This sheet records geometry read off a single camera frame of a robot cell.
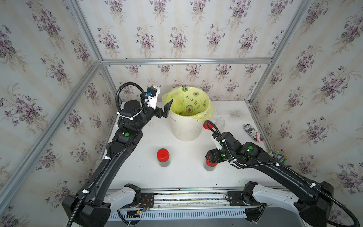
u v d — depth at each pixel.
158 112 0.58
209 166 0.79
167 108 0.58
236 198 0.74
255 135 0.96
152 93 0.51
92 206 0.36
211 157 0.66
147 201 0.73
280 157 0.77
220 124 0.93
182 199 0.75
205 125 1.05
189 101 0.95
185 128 0.82
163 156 0.76
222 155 0.63
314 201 0.39
